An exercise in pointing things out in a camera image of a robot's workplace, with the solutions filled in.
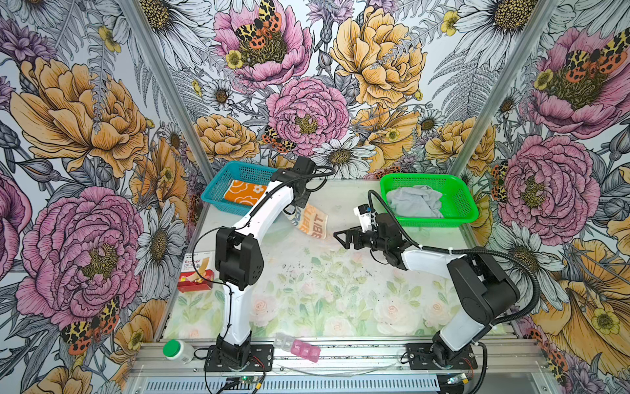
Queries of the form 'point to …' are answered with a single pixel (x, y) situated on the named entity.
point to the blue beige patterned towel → (310, 221)
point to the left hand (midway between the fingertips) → (290, 203)
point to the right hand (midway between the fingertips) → (343, 238)
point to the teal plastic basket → (215, 193)
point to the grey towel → (415, 201)
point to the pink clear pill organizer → (287, 342)
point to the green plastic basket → (457, 201)
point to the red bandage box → (189, 280)
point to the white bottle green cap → (178, 350)
